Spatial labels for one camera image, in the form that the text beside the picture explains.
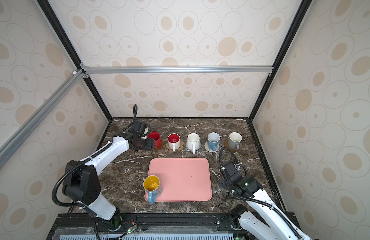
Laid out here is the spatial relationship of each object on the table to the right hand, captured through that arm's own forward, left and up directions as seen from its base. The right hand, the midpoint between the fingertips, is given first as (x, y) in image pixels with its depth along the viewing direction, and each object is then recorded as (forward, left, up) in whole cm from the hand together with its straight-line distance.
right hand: (224, 180), depth 77 cm
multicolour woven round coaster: (+24, +5, -8) cm, 26 cm away
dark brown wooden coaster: (+28, +38, -9) cm, 48 cm away
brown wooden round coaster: (+28, -8, -9) cm, 31 cm away
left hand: (+22, +40, +4) cm, 46 cm away
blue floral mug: (+29, +2, -3) cm, 30 cm away
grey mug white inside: (+27, -11, -1) cm, 29 cm away
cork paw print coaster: (+28, +24, -9) cm, 38 cm away
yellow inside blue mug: (0, +39, -5) cm, 40 cm away
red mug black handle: (+28, +39, 0) cm, 48 cm away
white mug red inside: (+30, +29, -7) cm, 42 cm away
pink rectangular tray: (+5, +22, -11) cm, 25 cm away
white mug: (+27, +16, -3) cm, 32 cm away
